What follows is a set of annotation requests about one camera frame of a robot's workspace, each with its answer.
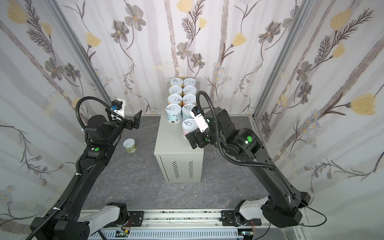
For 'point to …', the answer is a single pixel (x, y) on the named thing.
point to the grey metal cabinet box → (175, 161)
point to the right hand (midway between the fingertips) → (195, 127)
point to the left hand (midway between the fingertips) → (127, 102)
